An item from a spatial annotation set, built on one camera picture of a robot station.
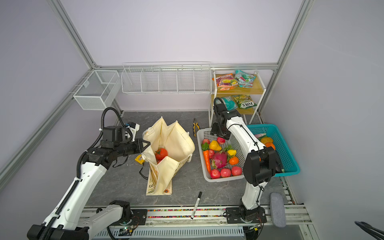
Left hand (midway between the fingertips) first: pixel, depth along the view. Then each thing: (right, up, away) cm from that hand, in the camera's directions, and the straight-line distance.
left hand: (149, 145), depth 73 cm
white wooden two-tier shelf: (+50, +29, +15) cm, 60 cm away
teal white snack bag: (+45, +25, +26) cm, 58 cm away
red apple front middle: (+40, -17, +9) cm, 44 cm away
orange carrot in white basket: (+29, -7, +15) cm, 34 cm away
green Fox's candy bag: (+56, +26, +28) cm, 67 cm away
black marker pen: (+23, -33, +4) cm, 40 cm away
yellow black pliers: (+22, +11, +38) cm, 46 cm away
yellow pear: (+35, -3, +21) cm, 40 cm away
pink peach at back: (+39, 0, +24) cm, 46 cm away
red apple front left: (+34, -17, +9) cm, 39 cm away
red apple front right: (+46, -16, +10) cm, 49 cm away
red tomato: (+2, -7, +15) cm, 17 cm away
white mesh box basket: (-41, +32, +23) cm, 57 cm away
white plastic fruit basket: (+30, +4, +25) cm, 39 cm away
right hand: (+36, +4, +14) cm, 39 cm away
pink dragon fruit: (+36, -10, +11) cm, 39 cm away
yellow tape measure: (-12, -11, +18) cm, 24 cm away
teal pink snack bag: (+52, +37, +14) cm, 65 cm away
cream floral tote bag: (+11, +2, +12) cm, 16 cm away
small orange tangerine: (+46, -11, +14) cm, 49 cm away
